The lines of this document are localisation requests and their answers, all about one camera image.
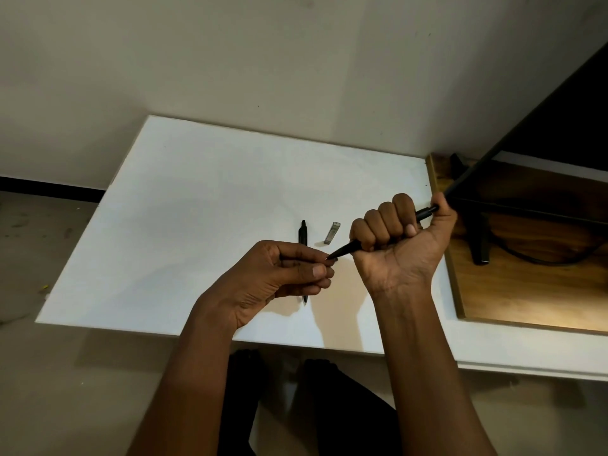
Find person's right hand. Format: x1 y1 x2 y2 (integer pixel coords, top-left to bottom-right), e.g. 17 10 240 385
349 192 459 299

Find person's left hand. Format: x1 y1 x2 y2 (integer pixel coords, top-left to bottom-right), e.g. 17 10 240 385
189 239 336 332

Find black mechanical pencil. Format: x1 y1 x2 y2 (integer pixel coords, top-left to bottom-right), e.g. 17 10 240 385
326 205 440 262
298 220 309 305

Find person's right forearm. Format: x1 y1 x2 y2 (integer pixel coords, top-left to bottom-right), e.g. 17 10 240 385
370 289 497 456

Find person's left forearm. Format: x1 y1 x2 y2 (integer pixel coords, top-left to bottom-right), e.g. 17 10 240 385
128 301 238 456

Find person's black trousers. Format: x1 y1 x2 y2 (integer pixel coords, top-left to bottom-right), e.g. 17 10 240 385
219 348 402 456

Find black television foot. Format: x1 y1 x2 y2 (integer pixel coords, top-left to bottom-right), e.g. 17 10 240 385
450 152 491 267

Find brown wooden board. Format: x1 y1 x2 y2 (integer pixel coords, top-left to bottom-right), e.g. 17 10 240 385
425 153 608 334

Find black television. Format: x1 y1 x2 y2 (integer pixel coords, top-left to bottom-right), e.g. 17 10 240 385
443 41 608 225

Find black skirting board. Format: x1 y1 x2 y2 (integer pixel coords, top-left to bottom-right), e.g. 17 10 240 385
0 175 106 204

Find black cable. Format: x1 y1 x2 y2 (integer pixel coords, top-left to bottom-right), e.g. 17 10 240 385
489 231 608 267

